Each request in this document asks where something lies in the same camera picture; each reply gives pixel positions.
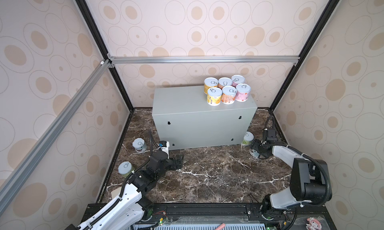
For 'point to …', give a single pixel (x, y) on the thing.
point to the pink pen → (220, 227)
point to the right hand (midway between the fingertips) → (257, 146)
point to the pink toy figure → (313, 224)
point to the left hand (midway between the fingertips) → (181, 155)
